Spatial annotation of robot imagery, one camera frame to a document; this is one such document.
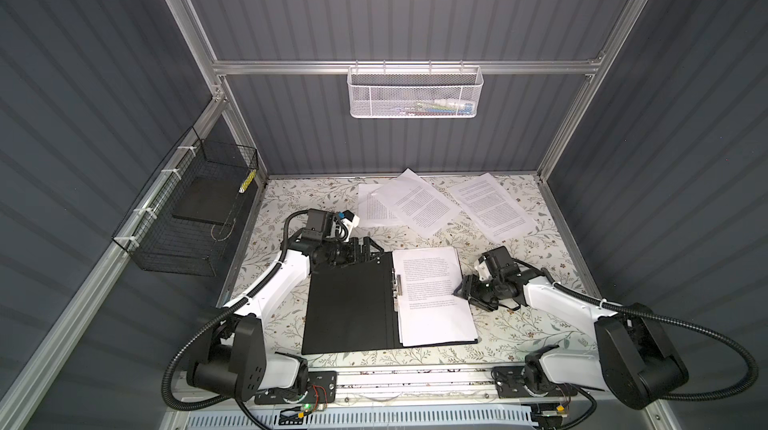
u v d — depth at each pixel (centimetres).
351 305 87
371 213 108
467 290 78
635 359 42
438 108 91
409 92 112
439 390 74
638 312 45
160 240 67
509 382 74
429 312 87
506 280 68
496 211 110
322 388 72
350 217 80
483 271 77
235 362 41
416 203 112
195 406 42
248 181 82
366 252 73
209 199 75
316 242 67
